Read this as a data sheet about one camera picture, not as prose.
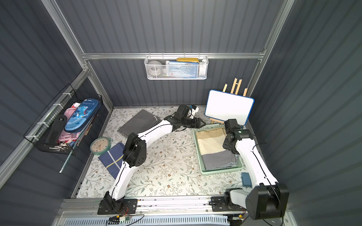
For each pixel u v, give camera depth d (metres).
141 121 1.10
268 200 0.39
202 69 0.86
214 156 0.86
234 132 0.55
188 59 0.91
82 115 0.67
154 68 0.83
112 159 0.90
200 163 0.88
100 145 0.94
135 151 0.60
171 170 0.87
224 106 0.94
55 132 0.64
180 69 0.87
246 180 0.81
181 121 0.77
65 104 0.75
